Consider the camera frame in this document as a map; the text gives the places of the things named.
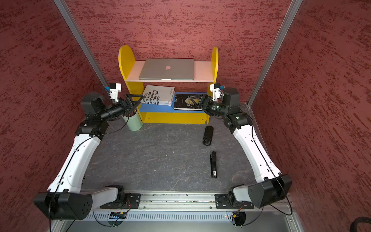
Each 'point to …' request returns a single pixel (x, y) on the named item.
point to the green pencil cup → (134, 123)
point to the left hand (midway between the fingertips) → (141, 102)
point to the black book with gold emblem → (187, 102)
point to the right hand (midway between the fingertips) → (193, 104)
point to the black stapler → (213, 166)
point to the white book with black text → (158, 95)
